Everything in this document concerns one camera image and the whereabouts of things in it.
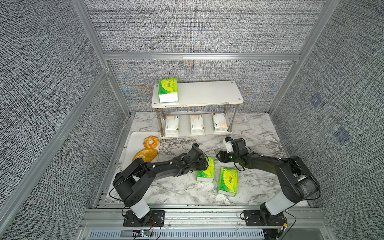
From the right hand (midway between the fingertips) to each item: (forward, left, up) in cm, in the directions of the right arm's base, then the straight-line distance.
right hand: (219, 151), depth 94 cm
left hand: (-8, +10, 0) cm, 13 cm away
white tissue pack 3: (+16, -1, +8) cm, 18 cm away
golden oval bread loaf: (-3, +44, +1) cm, 44 cm away
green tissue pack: (-17, +9, +2) cm, 19 cm away
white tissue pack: (+16, +30, +7) cm, 35 cm away
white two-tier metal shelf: (+20, +2, +29) cm, 36 cm away
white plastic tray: (+9, +56, -5) cm, 57 cm away
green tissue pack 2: (-20, -2, +2) cm, 20 cm away
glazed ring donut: (+11, +48, -3) cm, 49 cm away
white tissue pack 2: (+15, +14, +7) cm, 22 cm away
